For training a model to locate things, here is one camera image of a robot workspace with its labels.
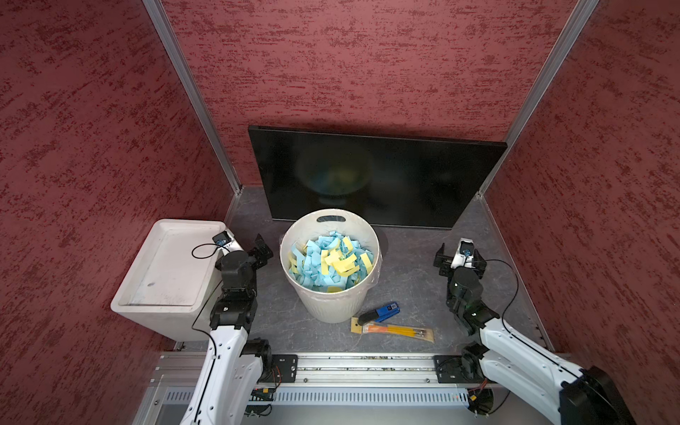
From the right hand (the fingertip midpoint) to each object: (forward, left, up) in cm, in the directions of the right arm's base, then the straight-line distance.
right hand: (455, 250), depth 82 cm
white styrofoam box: (-14, +80, +10) cm, 82 cm away
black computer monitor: (+43, +9, -11) cm, 46 cm away
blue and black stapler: (-16, +26, -11) cm, 33 cm away
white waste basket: (-15, +38, -7) cm, 42 cm away
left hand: (0, +65, +6) cm, 65 cm away
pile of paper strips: (-8, +39, +9) cm, 41 cm away
